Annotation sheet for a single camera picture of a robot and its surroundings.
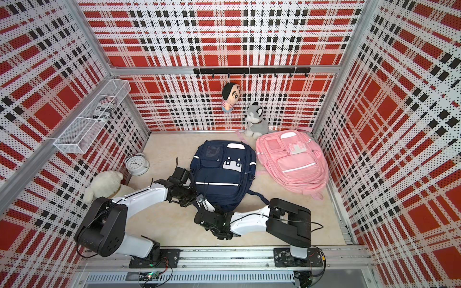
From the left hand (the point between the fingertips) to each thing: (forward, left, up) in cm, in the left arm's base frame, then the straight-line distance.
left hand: (203, 197), depth 89 cm
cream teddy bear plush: (-1, +38, +16) cm, 41 cm away
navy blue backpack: (+15, -9, 0) cm, 18 cm away
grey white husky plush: (+44, -30, +7) cm, 53 cm away
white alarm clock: (+19, +40, +1) cm, 44 cm away
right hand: (-7, -4, +1) cm, 9 cm away
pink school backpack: (+21, -49, +1) cm, 54 cm away
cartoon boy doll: (+42, -14, +32) cm, 55 cm away
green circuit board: (-32, +16, -1) cm, 36 cm away
